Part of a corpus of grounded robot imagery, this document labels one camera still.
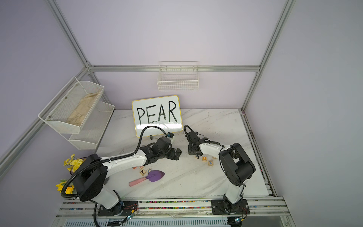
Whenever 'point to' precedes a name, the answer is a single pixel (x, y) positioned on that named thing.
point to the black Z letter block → (142, 171)
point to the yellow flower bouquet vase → (73, 163)
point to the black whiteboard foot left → (151, 137)
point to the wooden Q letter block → (204, 159)
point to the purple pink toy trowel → (153, 176)
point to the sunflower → (70, 188)
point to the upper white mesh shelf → (68, 110)
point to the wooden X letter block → (210, 163)
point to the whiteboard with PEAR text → (164, 112)
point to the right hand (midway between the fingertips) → (191, 151)
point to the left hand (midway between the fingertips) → (174, 152)
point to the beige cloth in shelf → (78, 115)
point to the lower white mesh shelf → (90, 131)
